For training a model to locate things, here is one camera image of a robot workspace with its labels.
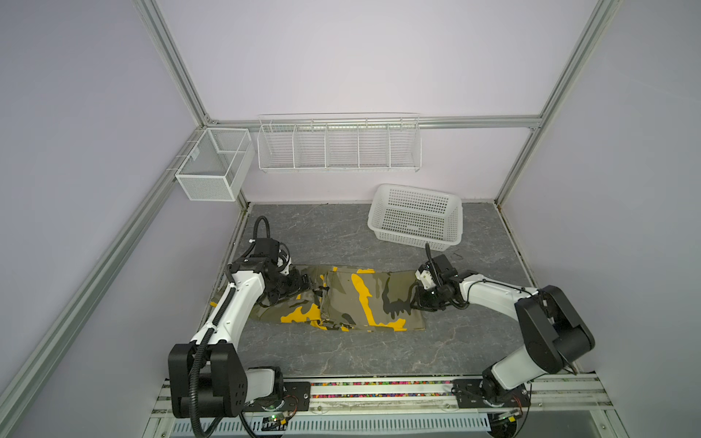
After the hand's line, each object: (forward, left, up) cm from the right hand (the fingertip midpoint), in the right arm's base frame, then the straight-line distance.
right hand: (414, 306), depth 90 cm
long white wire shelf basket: (+50, +24, +31) cm, 63 cm away
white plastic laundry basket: (+40, -6, 0) cm, 41 cm away
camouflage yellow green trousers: (+2, +22, +1) cm, 22 cm away
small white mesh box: (+45, +72, +25) cm, 88 cm away
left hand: (-1, +35, +12) cm, 37 cm away
